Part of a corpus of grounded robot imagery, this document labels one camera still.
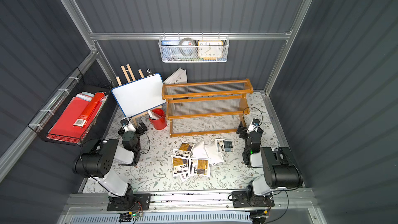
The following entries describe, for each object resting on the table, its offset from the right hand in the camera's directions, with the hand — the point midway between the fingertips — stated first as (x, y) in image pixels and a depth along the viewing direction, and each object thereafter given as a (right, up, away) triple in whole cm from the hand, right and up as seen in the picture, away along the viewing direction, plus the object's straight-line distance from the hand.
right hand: (249, 123), depth 90 cm
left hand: (-68, +1, 0) cm, 68 cm away
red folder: (-89, 0, -22) cm, 91 cm away
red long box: (-82, +6, -19) cm, 84 cm away
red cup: (-54, -1, +7) cm, 54 cm away
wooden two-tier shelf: (-24, +9, +23) cm, 35 cm away
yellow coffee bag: (-39, -22, -7) cm, 45 cm away
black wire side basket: (-91, +21, -13) cm, 94 cm away
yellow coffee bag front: (-29, -22, -9) cm, 37 cm away
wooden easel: (-68, +26, 0) cm, 73 cm away
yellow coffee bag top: (-37, -15, -3) cm, 40 cm away
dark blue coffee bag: (-14, -13, +1) cm, 20 cm away
